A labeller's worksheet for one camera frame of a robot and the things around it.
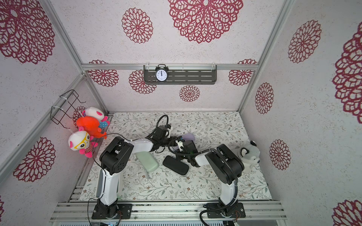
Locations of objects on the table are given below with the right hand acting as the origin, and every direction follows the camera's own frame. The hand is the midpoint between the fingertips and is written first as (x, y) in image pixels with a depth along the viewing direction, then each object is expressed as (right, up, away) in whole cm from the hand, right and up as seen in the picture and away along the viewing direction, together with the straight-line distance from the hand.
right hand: (173, 150), depth 96 cm
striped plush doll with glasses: (-52, +8, -17) cm, 55 cm away
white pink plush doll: (-52, +25, -2) cm, 58 cm away
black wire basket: (-59, +25, -20) cm, 67 cm away
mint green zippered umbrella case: (-16, -6, -7) cm, 19 cm away
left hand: (+3, +6, +4) cm, 7 cm away
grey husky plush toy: (+41, +1, -22) cm, 47 cm away
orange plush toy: (-53, +17, -7) cm, 56 cm away
